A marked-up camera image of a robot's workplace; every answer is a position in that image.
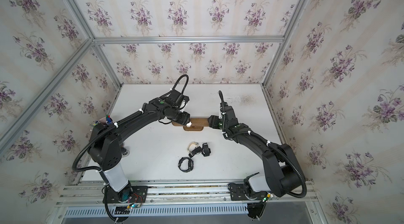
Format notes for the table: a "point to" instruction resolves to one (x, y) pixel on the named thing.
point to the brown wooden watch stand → (198, 124)
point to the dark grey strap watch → (195, 151)
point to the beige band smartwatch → (192, 146)
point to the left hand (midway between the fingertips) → (186, 119)
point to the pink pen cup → (107, 120)
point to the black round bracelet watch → (190, 164)
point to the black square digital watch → (205, 150)
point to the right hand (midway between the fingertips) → (214, 119)
